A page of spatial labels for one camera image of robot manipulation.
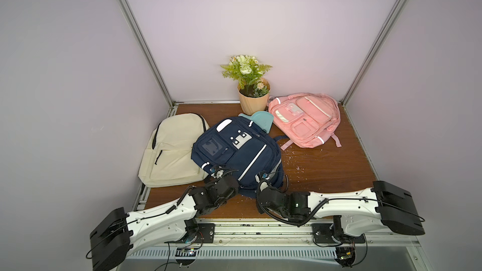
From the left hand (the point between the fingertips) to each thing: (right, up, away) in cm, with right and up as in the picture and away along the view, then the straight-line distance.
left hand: (241, 185), depth 81 cm
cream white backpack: (-39, +9, +14) cm, 43 cm away
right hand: (+5, 0, -5) cm, 7 cm away
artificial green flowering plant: (+2, +55, +13) cm, 57 cm away
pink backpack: (+37, +29, +25) cm, 53 cm away
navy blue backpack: (0, +15, +12) cm, 19 cm away
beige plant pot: (+5, +38, +24) cm, 45 cm away
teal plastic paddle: (+13, +29, +26) cm, 42 cm away
